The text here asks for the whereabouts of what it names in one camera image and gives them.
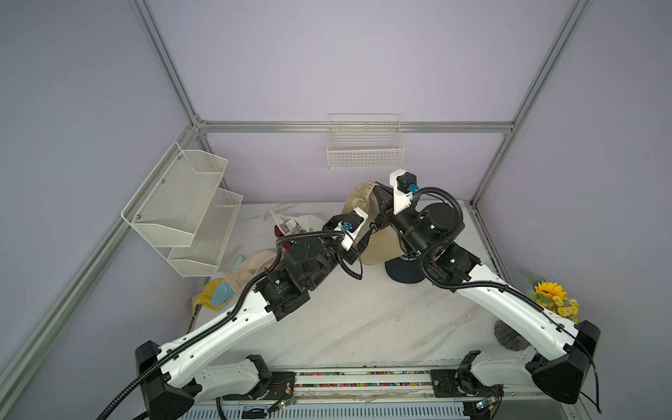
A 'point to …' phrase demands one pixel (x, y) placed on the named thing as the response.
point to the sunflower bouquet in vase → (547, 294)
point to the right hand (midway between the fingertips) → (376, 188)
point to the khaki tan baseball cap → (379, 245)
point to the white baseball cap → (297, 224)
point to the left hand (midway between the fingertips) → (358, 221)
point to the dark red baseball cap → (277, 232)
